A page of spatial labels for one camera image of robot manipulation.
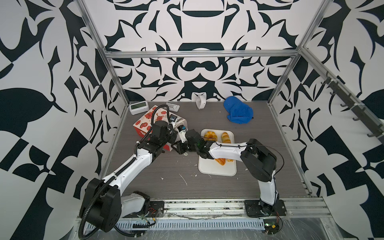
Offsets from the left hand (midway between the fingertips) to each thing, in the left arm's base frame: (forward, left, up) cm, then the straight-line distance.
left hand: (172, 125), depth 83 cm
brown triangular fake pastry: (-14, -27, -17) cm, 35 cm away
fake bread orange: (+1, -32, -18) cm, 37 cm away
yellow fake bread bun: (+2, -23, -16) cm, 28 cm away
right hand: (-8, +1, -9) cm, 12 cm away
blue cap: (+23, -47, -18) cm, 55 cm away
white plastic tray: (-18, -21, -17) cm, 32 cm away
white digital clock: (+26, +28, -14) cm, 41 cm away
